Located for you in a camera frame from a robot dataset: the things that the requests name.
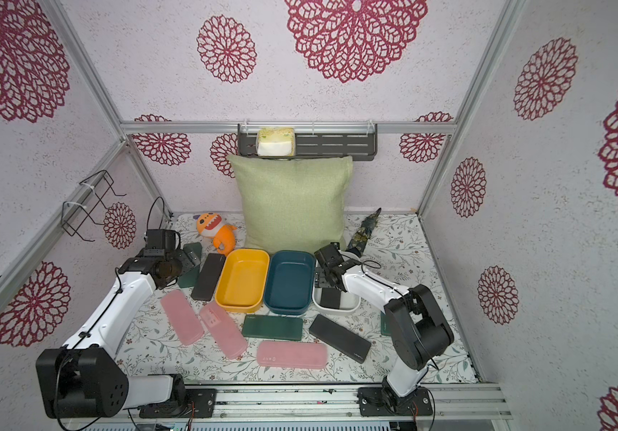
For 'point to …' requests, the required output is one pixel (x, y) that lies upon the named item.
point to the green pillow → (294, 203)
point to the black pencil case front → (340, 338)
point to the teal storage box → (290, 282)
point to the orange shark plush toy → (208, 224)
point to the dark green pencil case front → (272, 327)
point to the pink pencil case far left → (186, 325)
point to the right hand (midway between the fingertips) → (329, 274)
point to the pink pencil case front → (292, 355)
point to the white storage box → (348, 303)
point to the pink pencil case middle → (225, 330)
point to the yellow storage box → (242, 285)
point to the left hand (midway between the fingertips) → (184, 265)
